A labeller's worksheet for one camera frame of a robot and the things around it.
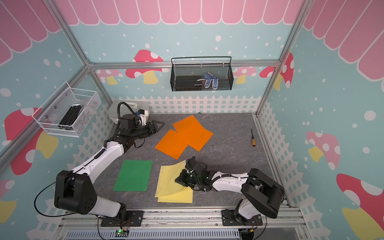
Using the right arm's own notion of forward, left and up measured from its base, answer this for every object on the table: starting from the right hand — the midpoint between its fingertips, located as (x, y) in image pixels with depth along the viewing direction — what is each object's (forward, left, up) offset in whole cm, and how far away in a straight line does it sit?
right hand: (173, 181), depth 79 cm
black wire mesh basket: (+58, -16, +28) cm, 67 cm away
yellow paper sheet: (-6, -6, -5) cm, 10 cm away
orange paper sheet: (+39, -10, -7) cm, 41 cm away
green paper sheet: (+6, +25, -7) cm, 27 cm away
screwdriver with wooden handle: (+30, -52, -6) cm, 60 cm away
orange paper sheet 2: (+29, +4, -9) cm, 31 cm away
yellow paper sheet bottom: (+7, +5, -8) cm, 11 cm away
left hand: (+25, +7, +16) cm, 30 cm away
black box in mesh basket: (+52, -8, +26) cm, 58 cm away
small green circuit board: (-22, +25, -9) cm, 34 cm away
